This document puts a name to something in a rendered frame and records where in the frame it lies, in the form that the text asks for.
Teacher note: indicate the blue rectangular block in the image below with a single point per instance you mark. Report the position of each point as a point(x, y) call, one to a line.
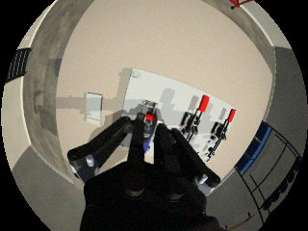
point(145, 144)

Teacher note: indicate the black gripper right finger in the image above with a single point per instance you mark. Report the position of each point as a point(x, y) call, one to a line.
point(190, 163)

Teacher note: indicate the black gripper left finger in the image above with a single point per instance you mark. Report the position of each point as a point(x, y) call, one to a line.
point(87, 159)

